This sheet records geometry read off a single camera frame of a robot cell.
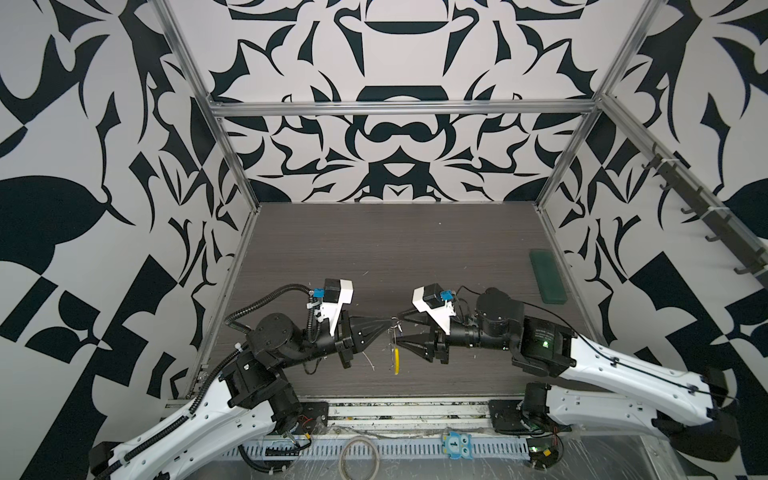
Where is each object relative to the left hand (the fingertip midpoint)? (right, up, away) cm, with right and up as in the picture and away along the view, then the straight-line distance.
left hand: (393, 318), depth 53 cm
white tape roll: (-11, -36, +15) cm, 40 cm away
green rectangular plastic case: (+53, +1, +48) cm, 72 cm away
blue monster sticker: (+15, -34, +17) cm, 41 cm away
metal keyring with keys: (0, -5, +1) cm, 5 cm away
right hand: (+1, -3, +4) cm, 5 cm away
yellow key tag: (+1, -8, +2) cm, 8 cm away
